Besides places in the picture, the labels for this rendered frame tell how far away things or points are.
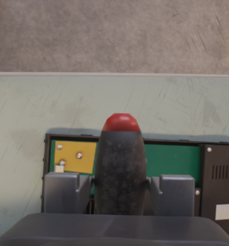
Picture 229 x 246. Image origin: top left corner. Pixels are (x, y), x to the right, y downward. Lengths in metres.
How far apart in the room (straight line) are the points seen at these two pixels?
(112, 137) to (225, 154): 0.27
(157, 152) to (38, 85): 0.15
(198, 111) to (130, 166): 0.27
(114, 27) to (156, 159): 1.17
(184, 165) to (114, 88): 0.12
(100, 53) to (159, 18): 0.35
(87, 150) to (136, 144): 0.19
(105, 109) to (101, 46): 1.11
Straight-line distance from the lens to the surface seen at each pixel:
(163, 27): 1.63
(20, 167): 0.34
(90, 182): 0.16
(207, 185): 0.40
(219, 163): 0.41
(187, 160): 0.40
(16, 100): 0.34
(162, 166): 0.38
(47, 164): 0.33
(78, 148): 0.34
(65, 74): 0.35
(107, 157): 0.16
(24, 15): 1.42
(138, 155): 0.16
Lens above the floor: 1.34
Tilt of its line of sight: 68 degrees down
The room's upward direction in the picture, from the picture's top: 90 degrees clockwise
